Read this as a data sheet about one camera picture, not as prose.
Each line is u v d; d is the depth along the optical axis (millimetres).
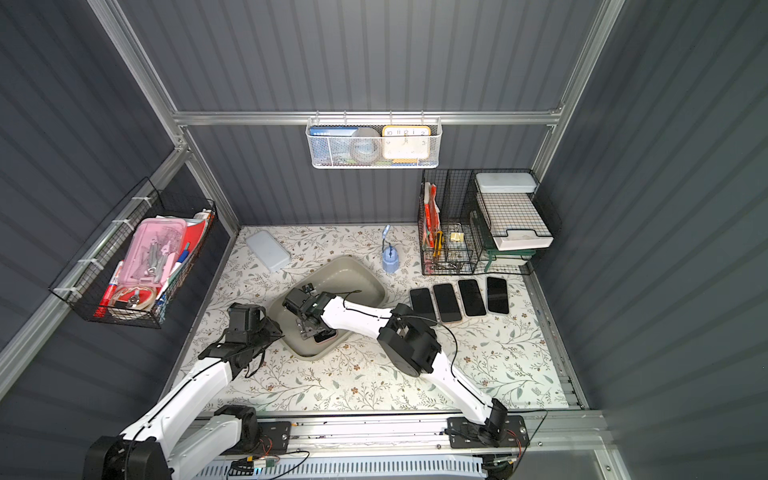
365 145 909
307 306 721
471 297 1029
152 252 720
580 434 742
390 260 1022
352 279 1047
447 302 994
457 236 1156
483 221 991
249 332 664
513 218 961
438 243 1123
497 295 1009
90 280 621
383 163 889
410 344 575
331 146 841
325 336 890
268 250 1141
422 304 1018
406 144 883
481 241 961
